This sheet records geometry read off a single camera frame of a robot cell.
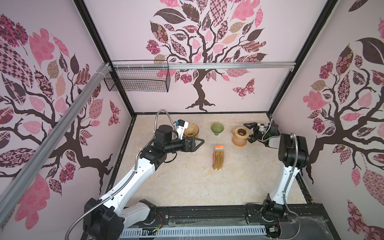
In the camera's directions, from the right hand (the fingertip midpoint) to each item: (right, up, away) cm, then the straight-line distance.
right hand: (244, 127), depth 102 cm
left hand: (-33, -8, -31) cm, 46 cm away
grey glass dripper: (-36, -2, -11) cm, 38 cm away
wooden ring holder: (-3, -3, -4) cm, 6 cm away
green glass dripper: (-19, 0, +2) cm, 19 cm away
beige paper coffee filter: (-36, -2, -11) cm, 38 cm away
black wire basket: (-71, +34, -7) cm, 79 cm away
